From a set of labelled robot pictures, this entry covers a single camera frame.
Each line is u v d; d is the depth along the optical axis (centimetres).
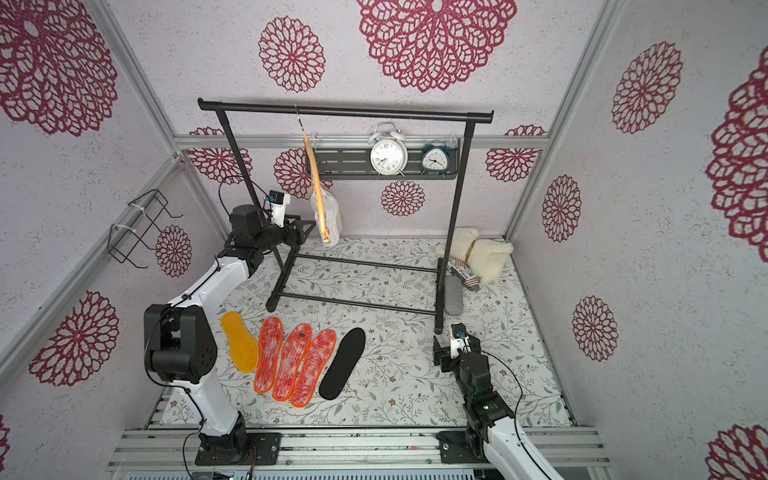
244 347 91
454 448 73
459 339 71
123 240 73
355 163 94
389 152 87
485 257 103
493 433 57
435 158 90
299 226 80
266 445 75
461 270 106
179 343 49
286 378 85
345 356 90
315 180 59
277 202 75
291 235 80
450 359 75
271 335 93
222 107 63
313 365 88
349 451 75
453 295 100
